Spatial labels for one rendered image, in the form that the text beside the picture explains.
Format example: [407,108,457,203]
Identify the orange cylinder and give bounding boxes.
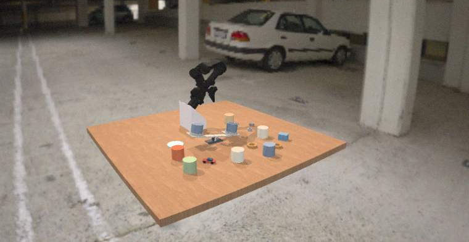
[171,145,185,161]

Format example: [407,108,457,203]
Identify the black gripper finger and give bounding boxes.
[193,91,204,103]
[209,90,217,102]

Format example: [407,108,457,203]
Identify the cream balance beam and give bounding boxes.
[187,130,240,144]

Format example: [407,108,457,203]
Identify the pale green cylinder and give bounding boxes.
[183,157,197,174]

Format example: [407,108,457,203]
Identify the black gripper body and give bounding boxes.
[191,78,218,95]

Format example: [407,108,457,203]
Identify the red toy car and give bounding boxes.
[202,157,215,164]

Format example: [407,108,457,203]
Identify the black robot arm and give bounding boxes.
[188,59,226,110]

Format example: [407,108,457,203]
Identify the white round dish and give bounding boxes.
[167,141,183,148]

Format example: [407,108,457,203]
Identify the light blue block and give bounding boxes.
[278,132,289,141]

